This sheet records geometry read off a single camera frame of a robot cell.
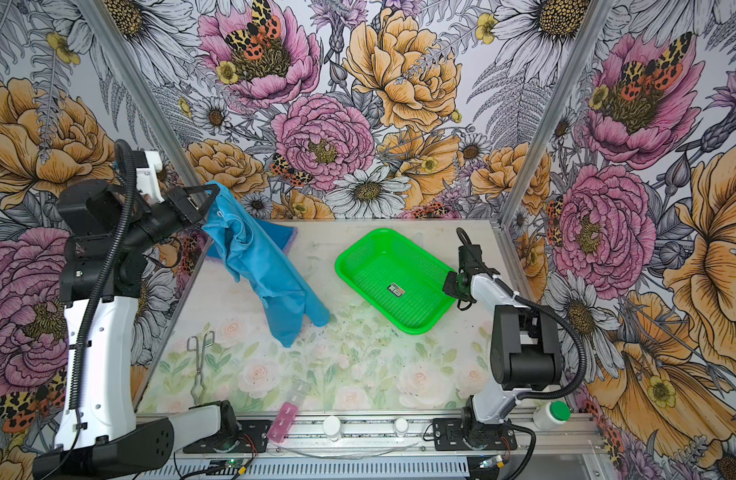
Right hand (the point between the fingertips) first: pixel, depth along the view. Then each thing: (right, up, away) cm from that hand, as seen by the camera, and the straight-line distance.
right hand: (453, 296), depth 95 cm
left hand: (-54, +25, -35) cm, 69 cm away
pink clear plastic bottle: (-46, -26, -19) cm, 56 cm away
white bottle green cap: (+16, -24, -25) cm, 38 cm away
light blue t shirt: (-49, +10, -28) cm, 57 cm away
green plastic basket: (-16, +4, +11) cm, 20 cm away
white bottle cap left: (-34, -27, -25) cm, 50 cm away
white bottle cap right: (-18, -27, -23) cm, 40 cm away
